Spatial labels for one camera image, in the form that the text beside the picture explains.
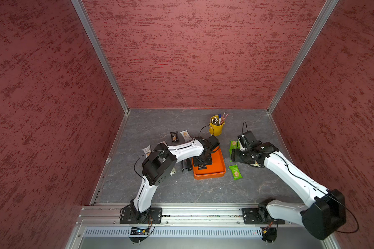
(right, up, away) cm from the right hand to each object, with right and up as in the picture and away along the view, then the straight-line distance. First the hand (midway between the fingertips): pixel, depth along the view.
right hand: (236, 160), depth 82 cm
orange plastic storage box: (-9, -8, +9) cm, 15 cm away
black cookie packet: (-36, +11, +22) cm, 44 cm away
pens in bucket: (-4, +23, +21) cm, 31 cm away
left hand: (-17, -6, +8) cm, 20 cm away
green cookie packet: (+1, -9, +6) cm, 10 cm away
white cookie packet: (-28, +11, +22) cm, 37 cm away
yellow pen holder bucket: (-9, +19, +14) cm, 25 cm away
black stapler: (-27, -4, +8) cm, 29 cm away
